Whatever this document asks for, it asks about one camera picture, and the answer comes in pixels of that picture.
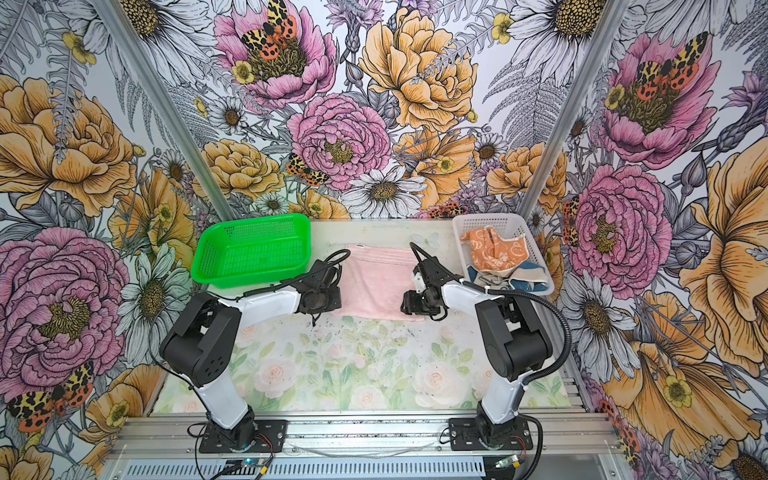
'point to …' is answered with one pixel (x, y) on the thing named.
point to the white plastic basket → (508, 225)
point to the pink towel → (373, 282)
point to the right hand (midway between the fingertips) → (410, 316)
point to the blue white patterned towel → (525, 275)
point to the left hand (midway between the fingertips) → (332, 308)
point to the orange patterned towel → (492, 252)
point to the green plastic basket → (239, 250)
